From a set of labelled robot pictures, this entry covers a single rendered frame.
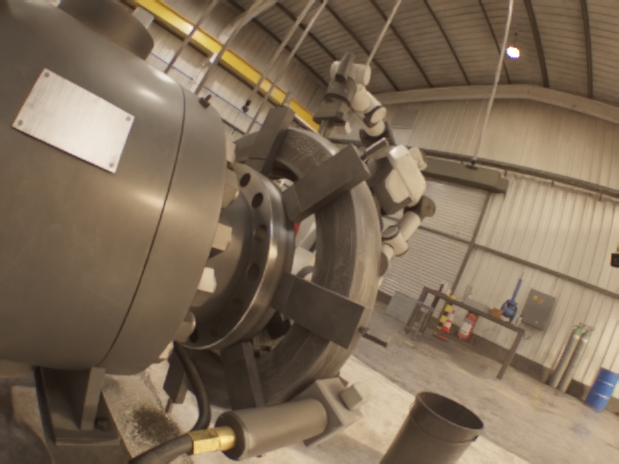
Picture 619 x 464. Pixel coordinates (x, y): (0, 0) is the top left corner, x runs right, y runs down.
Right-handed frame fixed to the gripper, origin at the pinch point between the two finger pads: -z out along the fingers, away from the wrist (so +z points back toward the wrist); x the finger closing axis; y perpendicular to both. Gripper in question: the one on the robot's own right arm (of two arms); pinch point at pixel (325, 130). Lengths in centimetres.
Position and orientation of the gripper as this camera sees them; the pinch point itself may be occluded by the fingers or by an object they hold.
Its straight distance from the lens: 96.7
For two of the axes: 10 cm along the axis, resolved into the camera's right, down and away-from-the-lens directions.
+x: -6.9, -2.1, 6.9
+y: -6.2, -3.1, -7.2
